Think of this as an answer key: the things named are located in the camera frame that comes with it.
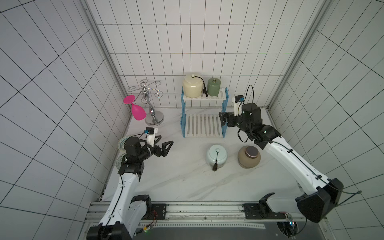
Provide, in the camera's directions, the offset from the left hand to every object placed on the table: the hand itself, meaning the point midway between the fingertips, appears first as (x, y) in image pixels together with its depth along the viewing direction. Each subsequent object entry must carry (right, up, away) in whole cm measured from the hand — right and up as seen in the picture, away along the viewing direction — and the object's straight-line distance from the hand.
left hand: (165, 141), depth 78 cm
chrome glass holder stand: (-16, +12, +34) cm, 40 cm away
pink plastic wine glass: (-21, +17, +16) cm, 31 cm away
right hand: (+29, +15, -4) cm, 33 cm away
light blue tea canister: (+28, -9, +2) cm, 29 cm away
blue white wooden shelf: (+23, +7, +29) cm, 37 cm away
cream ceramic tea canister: (+15, +31, +5) cm, 34 cm away
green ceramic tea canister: (+27, +31, +7) cm, 42 cm away
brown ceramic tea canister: (+45, -8, 0) cm, 46 cm away
